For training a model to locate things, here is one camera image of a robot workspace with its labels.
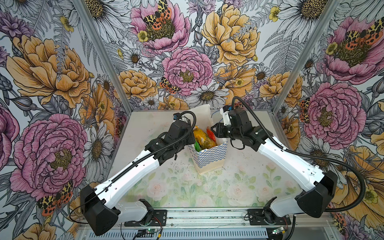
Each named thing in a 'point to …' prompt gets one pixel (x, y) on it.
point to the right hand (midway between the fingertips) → (214, 133)
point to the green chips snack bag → (197, 146)
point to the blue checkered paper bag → (210, 160)
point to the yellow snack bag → (202, 139)
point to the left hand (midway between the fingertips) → (191, 137)
